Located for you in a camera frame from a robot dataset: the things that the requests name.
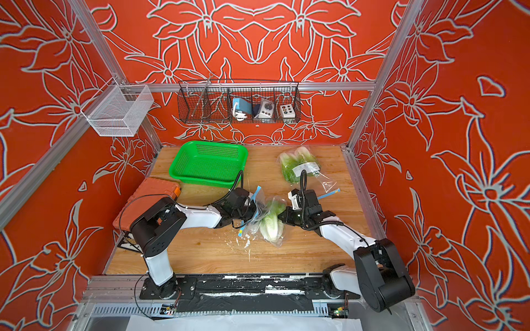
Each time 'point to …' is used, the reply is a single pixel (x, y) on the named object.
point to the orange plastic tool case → (150, 191)
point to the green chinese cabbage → (271, 226)
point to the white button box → (288, 111)
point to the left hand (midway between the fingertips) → (271, 213)
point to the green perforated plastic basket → (209, 164)
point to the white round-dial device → (267, 108)
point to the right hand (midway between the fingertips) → (274, 217)
